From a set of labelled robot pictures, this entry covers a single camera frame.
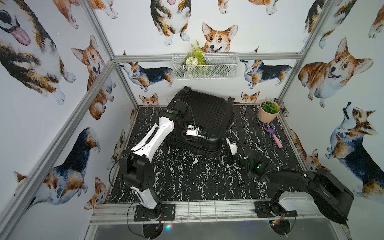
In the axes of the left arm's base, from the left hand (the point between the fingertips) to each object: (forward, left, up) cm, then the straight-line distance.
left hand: (191, 129), depth 84 cm
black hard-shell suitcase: (+9, -14, +2) cm, 16 cm away
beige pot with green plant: (+19, -53, -8) cm, 57 cm away
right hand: (-9, -17, -7) cm, 21 cm away
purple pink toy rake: (+12, -55, -18) cm, 59 cm away
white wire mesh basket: (+37, -13, +17) cm, 42 cm away
